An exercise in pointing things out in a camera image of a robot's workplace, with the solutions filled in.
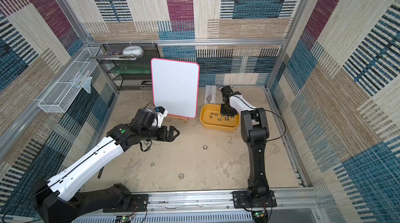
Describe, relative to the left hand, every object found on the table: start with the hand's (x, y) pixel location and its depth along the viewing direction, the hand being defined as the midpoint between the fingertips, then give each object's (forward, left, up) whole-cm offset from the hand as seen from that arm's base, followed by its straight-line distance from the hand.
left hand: (172, 131), depth 75 cm
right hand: (+24, -31, -18) cm, 43 cm away
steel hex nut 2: (+19, -25, -19) cm, 37 cm away
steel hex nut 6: (+22, -28, -17) cm, 39 cm away
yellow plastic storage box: (+20, -21, -19) cm, 34 cm away
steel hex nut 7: (+1, -16, -20) cm, 26 cm away
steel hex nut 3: (+21, -34, -18) cm, 44 cm away
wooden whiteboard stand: (+17, -4, -16) cm, 24 cm away
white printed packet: (+39, -20, -19) cm, 48 cm away
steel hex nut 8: (-15, -3, -20) cm, 25 cm away
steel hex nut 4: (+23, -23, -19) cm, 38 cm away
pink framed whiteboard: (+27, 0, +4) cm, 27 cm away
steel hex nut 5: (+22, -20, -20) cm, 35 cm away
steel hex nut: (+19, -30, -19) cm, 40 cm away
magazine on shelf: (+43, +35, +14) cm, 57 cm away
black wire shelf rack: (+51, +34, +1) cm, 62 cm away
